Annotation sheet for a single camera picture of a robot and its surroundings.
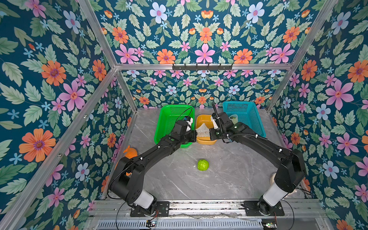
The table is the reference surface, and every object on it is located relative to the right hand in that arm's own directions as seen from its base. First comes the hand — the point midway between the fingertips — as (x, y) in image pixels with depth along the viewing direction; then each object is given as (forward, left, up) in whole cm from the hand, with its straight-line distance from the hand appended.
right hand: (214, 130), depth 85 cm
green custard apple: (-17, +6, -12) cm, 22 cm away
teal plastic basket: (+30, -30, -15) cm, 45 cm away
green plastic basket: (+20, +33, -10) cm, 40 cm away
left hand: (-1, +9, 0) cm, 9 cm away
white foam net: (-2, +7, +2) cm, 7 cm away
